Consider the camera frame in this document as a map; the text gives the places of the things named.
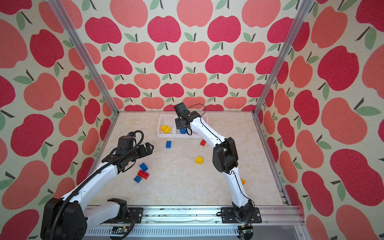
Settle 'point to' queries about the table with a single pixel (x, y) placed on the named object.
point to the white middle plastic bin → (178, 134)
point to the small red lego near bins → (203, 142)
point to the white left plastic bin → (168, 120)
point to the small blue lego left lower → (137, 179)
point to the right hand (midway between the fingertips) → (184, 122)
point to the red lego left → (143, 174)
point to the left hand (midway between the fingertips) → (150, 149)
